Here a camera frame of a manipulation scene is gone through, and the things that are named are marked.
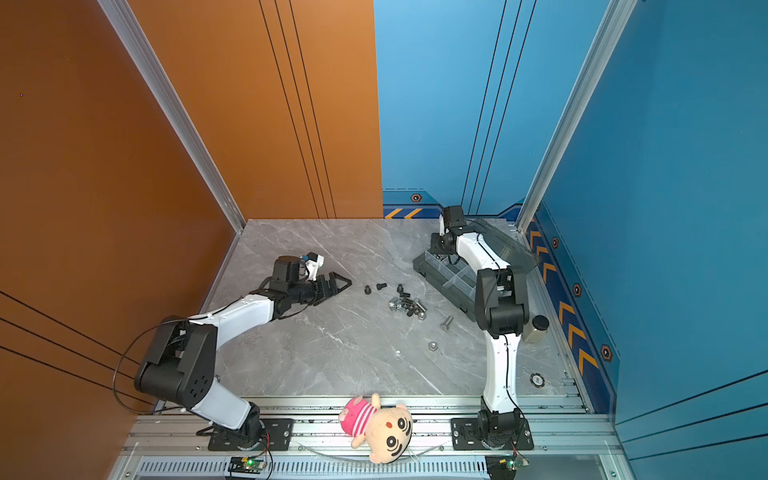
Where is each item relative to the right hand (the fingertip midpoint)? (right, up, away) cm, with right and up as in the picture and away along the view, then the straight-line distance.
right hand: (437, 244), depth 104 cm
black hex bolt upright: (-13, -15, -4) cm, 20 cm away
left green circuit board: (-52, -54, -33) cm, 81 cm away
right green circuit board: (+11, -54, -34) cm, 64 cm away
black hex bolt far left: (-24, -16, -4) cm, 29 cm away
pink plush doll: (-17, -43, -37) cm, 59 cm away
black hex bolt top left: (-20, -15, -3) cm, 25 cm away
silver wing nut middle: (-15, -20, -7) cm, 26 cm away
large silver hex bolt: (-6, -22, -10) cm, 25 cm away
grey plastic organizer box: (+5, -12, -4) cm, 14 cm away
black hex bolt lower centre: (-10, -22, -8) cm, 25 cm away
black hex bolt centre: (-11, -17, -5) cm, 21 cm away
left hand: (-30, -13, -14) cm, 36 cm away
